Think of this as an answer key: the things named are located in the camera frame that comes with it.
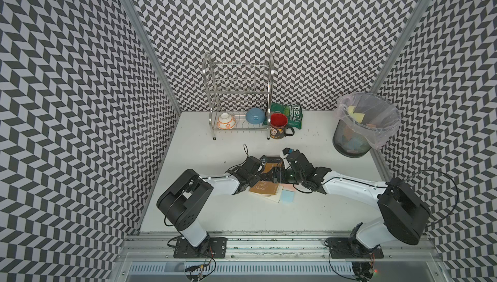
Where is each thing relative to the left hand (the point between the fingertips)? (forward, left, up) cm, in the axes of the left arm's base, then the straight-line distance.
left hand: (250, 170), depth 94 cm
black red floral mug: (+20, -14, +9) cm, 26 cm away
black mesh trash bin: (+9, -47, +14) cm, 50 cm away
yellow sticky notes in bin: (+22, -55, +15) cm, 61 cm away
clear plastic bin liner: (+18, -60, +19) cm, 65 cm away
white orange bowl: (+24, +13, +10) cm, 29 cm away
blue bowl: (+30, -2, +7) cm, 31 cm away
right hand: (-7, -10, +7) cm, 14 cm away
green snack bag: (+37, -25, +3) cm, 45 cm away
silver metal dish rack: (+46, +8, +11) cm, 47 cm away
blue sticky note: (-13, -17, +1) cm, 21 cm away
